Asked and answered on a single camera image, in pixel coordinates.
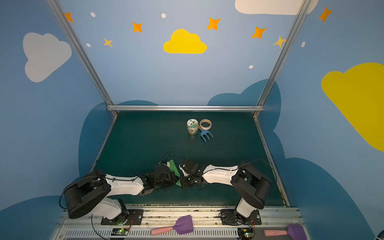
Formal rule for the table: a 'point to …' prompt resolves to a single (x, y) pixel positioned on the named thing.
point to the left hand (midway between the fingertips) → (181, 180)
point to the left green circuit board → (120, 231)
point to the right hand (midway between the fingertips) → (182, 184)
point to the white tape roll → (205, 120)
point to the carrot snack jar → (192, 126)
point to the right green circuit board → (245, 233)
